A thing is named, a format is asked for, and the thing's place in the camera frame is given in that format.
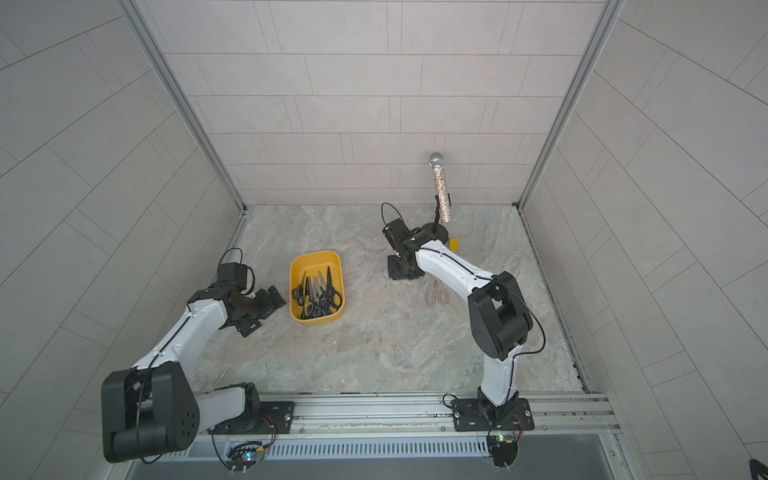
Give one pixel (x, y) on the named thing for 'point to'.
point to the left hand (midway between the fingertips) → (281, 304)
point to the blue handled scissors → (314, 302)
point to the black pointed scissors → (329, 296)
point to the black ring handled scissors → (298, 293)
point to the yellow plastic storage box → (310, 264)
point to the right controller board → (505, 449)
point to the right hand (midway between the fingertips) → (398, 272)
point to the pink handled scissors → (436, 292)
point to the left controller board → (244, 456)
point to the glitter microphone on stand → (438, 230)
